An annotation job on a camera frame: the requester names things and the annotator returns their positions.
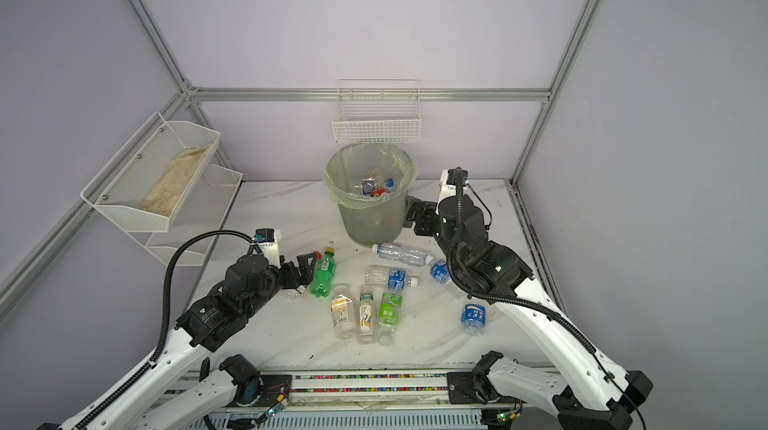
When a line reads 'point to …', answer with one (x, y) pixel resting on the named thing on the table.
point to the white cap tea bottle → (343, 311)
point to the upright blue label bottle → (473, 317)
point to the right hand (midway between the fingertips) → (420, 198)
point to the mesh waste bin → (375, 223)
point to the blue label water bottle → (390, 278)
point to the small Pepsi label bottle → (368, 186)
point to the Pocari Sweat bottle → (439, 271)
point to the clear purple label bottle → (400, 253)
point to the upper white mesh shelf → (150, 177)
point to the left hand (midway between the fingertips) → (299, 259)
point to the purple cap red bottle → (377, 192)
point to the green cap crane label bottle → (366, 316)
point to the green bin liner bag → (356, 174)
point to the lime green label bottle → (390, 312)
